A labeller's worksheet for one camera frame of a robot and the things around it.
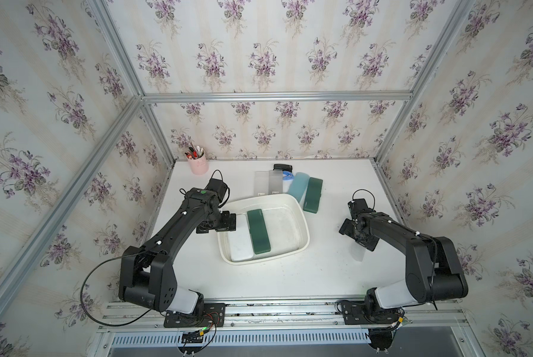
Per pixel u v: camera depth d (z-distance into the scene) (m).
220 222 0.72
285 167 1.15
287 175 1.11
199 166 1.09
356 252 0.84
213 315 0.73
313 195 1.05
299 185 1.09
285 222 0.96
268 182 1.10
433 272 0.44
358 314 0.73
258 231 0.91
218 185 0.69
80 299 0.37
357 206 0.75
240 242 0.88
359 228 0.69
